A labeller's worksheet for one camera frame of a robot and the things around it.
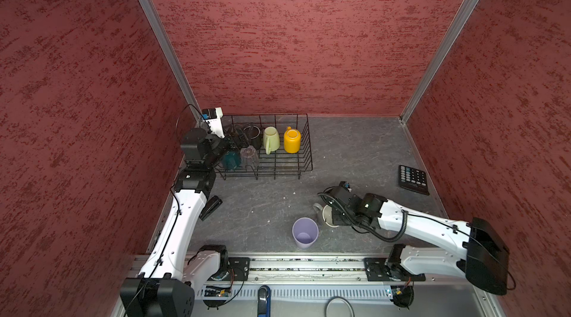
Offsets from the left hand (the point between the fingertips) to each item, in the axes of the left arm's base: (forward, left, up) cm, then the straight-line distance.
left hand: (242, 129), depth 72 cm
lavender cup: (-24, -22, -32) cm, 45 cm away
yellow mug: (+13, -17, -22) cm, 31 cm away
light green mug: (+14, -7, -22) cm, 27 cm away
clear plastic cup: (+4, +2, -23) cm, 23 cm away
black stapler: (-15, +15, -29) cm, 36 cm away
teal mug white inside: (+4, +10, -26) cm, 28 cm away
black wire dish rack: (+8, -10, -32) cm, 35 cm away
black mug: (+15, +1, -20) cm, 24 cm away
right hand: (-20, -34, -28) cm, 48 cm away
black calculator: (-1, -70, -31) cm, 76 cm away
